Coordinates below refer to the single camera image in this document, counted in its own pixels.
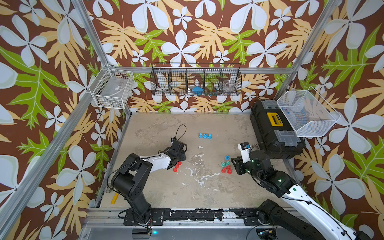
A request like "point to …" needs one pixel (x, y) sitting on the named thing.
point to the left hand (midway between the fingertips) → (183, 152)
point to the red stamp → (229, 171)
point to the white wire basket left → (111, 88)
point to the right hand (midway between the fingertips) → (232, 158)
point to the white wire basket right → (308, 114)
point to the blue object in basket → (198, 90)
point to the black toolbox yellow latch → (273, 131)
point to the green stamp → (223, 164)
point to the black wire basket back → (207, 79)
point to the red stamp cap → (175, 170)
